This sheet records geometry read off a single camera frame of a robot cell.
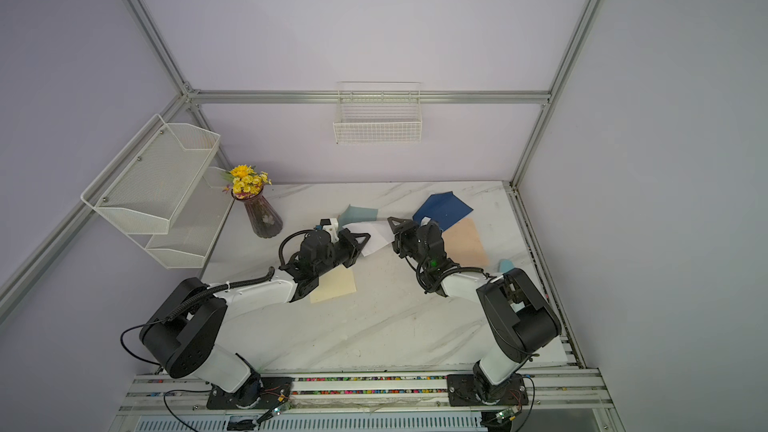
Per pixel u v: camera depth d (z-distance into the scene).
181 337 0.44
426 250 0.67
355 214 1.11
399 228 0.80
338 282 0.93
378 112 0.94
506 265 0.97
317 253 0.67
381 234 0.85
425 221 0.86
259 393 0.70
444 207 1.14
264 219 0.98
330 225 0.82
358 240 0.81
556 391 0.75
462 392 0.73
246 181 0.86
